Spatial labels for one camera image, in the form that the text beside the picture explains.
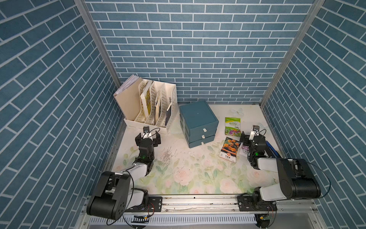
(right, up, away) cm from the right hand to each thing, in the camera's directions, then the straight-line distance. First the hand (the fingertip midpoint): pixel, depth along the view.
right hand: (252, 133), depth 92 cm
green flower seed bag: (-9, +3, +14) cm, 16 cm away
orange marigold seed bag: (-14, -12, +2) cm, 18 cm away
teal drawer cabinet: (-36, +7, -9) cm, 38 cm away
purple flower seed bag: (-4, -11, +1) cm, 12 cm away
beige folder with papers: (-81, +23, -1) cm, 84 cm away
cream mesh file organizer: (-62, +17, 0) cm, 64 cm away
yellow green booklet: (-69, +23, -1) cm, 73 cm away
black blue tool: (+16, -15, -1) cm, 22 cm away
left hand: (-64, +1, -4) cm, 65 cm away
